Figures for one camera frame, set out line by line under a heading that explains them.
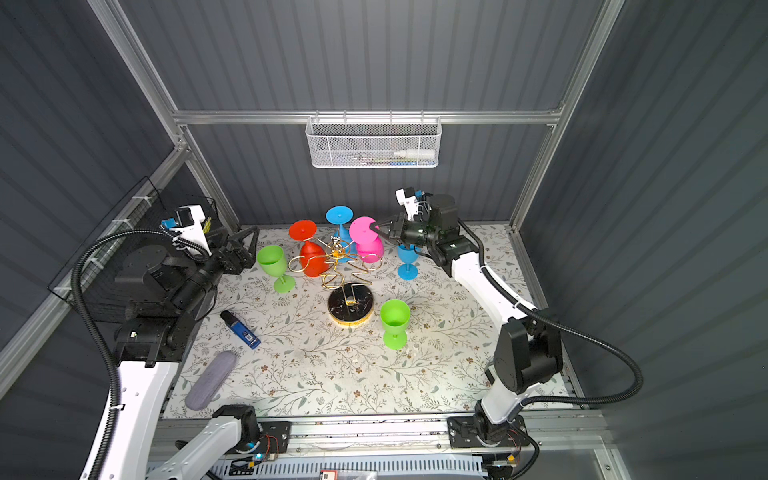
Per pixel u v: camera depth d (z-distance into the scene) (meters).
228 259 0.53
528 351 0.45
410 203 0.72
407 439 0.74
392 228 0.70
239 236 0.56
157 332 0.42
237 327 0.92
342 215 0.83
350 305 0.96
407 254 0.94
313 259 0.87
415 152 0.92
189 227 0.50
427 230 0.67
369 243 0.77
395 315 0.85
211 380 0.79
